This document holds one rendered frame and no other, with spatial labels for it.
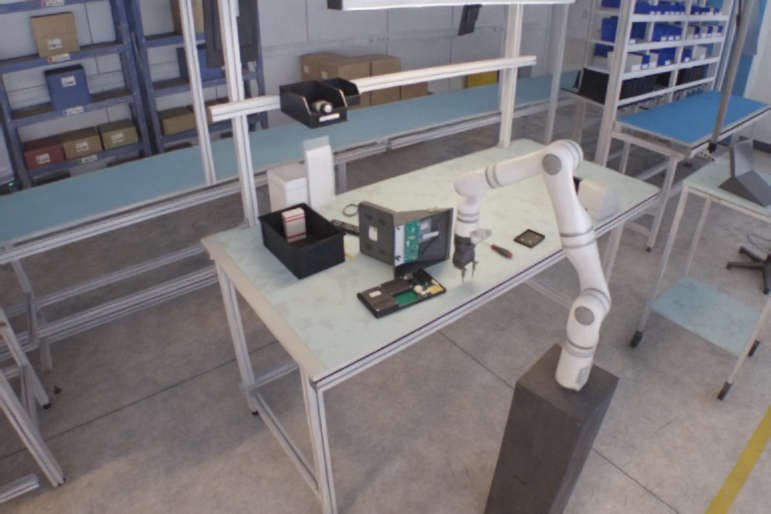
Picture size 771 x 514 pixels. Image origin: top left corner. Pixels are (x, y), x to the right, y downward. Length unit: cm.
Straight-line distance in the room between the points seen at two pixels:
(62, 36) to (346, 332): 380
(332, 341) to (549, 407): 67
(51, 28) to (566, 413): 442
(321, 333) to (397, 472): 104
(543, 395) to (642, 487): 110
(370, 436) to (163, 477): 97
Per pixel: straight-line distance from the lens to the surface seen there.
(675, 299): 315
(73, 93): 473
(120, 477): 258
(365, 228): 173
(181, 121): 497
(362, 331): 146
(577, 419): 152
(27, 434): 240
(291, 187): 189
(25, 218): 284
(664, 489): 257
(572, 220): 130
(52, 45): 468
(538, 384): 157
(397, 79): 216
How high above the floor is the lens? 196
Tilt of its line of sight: 29 degrees down
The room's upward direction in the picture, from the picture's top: straight up
